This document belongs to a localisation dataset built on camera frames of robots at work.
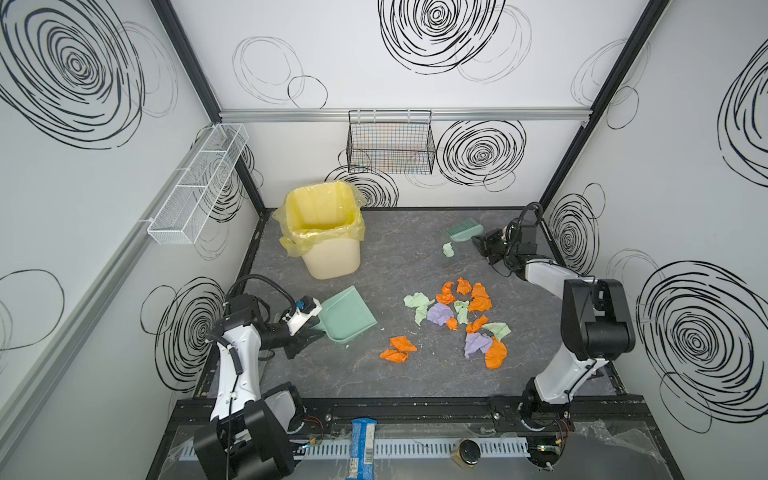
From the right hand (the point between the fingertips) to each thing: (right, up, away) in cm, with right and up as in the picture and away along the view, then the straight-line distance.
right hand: (470, 235), depth 93 cm
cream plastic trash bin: (-43, -7, 0) cm, 44 cm away
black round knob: (-9, -45, -32) cm, 56 cm away
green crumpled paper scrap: (-16, -21, 0) cm, 26 cm away
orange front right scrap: (+5, -34, -9) cm, 36 cm away
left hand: (-45, -25, -15) cm, 53 cm away
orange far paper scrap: (-1, -17, +3) cm, 17 cm away
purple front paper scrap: (-1, -30, -9) cm, 32 cm away
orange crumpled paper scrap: (-7, -20, +1) cm, 21 cm away
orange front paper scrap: (-22, -31, -10) cm, 40 cm away
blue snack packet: (-32, -49, -25) cm, 64 cm away
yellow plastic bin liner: (-46, +8, +5) cm, 47 cm away
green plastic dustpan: (-38, -22, -12) cm, 45 cm away
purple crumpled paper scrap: (-10, -24, -2) cm, 26 cm away
